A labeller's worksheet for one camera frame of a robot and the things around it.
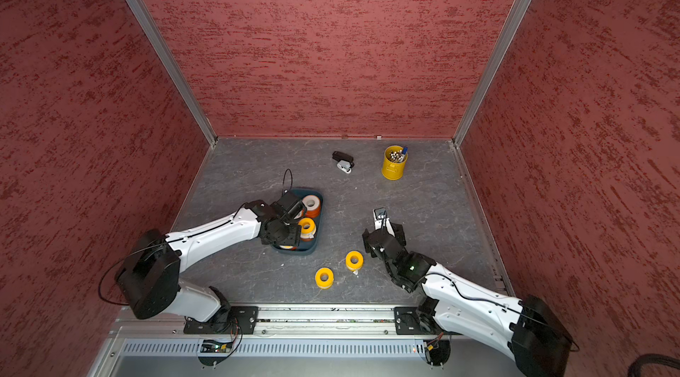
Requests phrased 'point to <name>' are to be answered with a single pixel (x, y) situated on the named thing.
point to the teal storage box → (307, 247)
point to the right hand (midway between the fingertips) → (378, 232)
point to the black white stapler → (345, 163)
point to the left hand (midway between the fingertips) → (286, 243)
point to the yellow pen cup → (394, 162)
